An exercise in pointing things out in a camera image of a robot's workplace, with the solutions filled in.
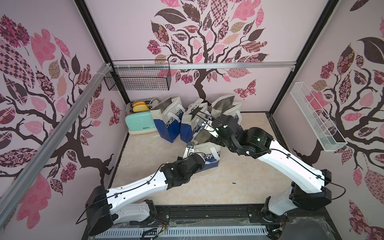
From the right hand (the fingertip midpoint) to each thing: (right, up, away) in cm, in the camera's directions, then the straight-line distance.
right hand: (220, 125), depth 65 cm
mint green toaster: (-48, +2, +34) cm, 58 cm away
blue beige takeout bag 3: (-3, -13, +8) cm, 16 cm away
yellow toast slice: (-48, +12, +32) cm, 59 cm away
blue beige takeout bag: (-28, +6, +24) cm, 37 cm away
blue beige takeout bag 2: (+9, +14, +36) cm, 39 cm away
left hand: (-14, -18, +12) cm, 26 cm away
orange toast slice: (-51, +16, +37) cm, 65 cm away
